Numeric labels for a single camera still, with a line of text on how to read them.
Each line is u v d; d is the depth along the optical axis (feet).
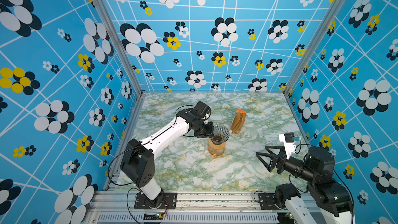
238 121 3.08
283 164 1.74
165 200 2.39
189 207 2.38
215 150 2.73
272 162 1.76
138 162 1.43
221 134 2.70
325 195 1.40
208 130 2.36
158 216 2.29
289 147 1.78
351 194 1.42
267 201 2.40
